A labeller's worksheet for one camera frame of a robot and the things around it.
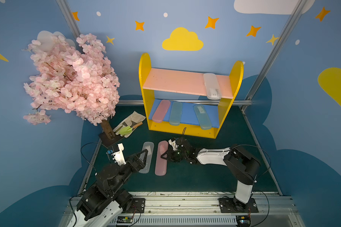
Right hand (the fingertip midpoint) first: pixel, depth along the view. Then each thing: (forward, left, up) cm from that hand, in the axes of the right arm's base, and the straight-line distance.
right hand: (162, 156), depth 85 cm
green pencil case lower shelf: (+28, -7, +8) cm, 30 cm away
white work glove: (+34, +27, -7) cm, 44 cm away
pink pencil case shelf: (+29, +5, +7) cm, 30 cm away
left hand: (-8, +7, +20) cm, 23 cm away
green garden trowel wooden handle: (+22, +31, -7) cm, 39 cm away
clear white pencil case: (+10, +11, -7) cm, 17 cm away
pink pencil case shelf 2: (-4, +1, -3) cm, 5 cm away
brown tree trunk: (+14, +38, +6) cm, 41 cm away
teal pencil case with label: (+27, -25, +7) cm, 38 cm away
